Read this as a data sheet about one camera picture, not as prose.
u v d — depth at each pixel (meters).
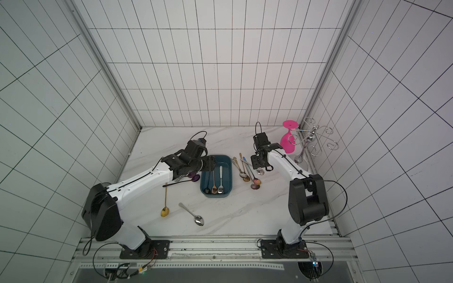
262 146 0.65
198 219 0.81
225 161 0.99
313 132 0.77
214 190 0.90
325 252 0.67
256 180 0.92
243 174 0.95
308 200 0.46
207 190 0.89
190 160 0.63
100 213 0.42
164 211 0.83
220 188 0.90
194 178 0.93
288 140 0.88
